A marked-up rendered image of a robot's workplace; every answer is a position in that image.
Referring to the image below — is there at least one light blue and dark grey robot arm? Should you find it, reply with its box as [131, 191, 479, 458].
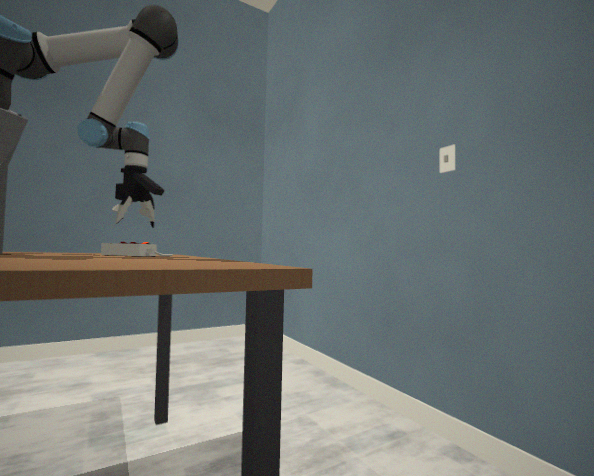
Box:
[0, 5, 179, 168]

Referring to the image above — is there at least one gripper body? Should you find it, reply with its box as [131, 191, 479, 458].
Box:
[115, 165, 149, 202]

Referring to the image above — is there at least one white power strip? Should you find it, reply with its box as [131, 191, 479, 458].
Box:
[101, 242, 173, 257]

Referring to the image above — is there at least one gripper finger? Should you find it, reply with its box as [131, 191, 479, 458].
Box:
[139, 192, 154, 228]
[112, 187, 133, 224]

